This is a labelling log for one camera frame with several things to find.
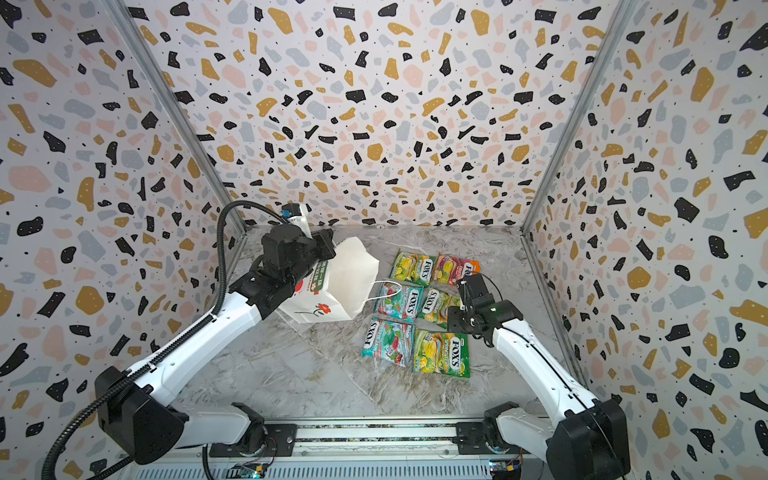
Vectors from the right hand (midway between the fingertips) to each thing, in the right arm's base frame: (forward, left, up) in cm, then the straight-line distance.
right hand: (453, 313), depth 82 cm
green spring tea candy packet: (+9, +4, -11) cm, 15 cm away
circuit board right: (-34, -11, -14) cm, 38 cm away
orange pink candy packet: (+23, -2, -11) cm, 26 cm away
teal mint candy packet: (+10, +16, -11) cm, 22 cm away
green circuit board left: (-35, +50, -12) cm, 63 cm away
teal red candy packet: (-3, +17, -11) cm, 21 cm away
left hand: (+12, +31, +23) cm, 40 cm away
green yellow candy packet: (+24, +10, -11) cm, 28 cm away
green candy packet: (-7, +3, -10) cm, 13 cm away
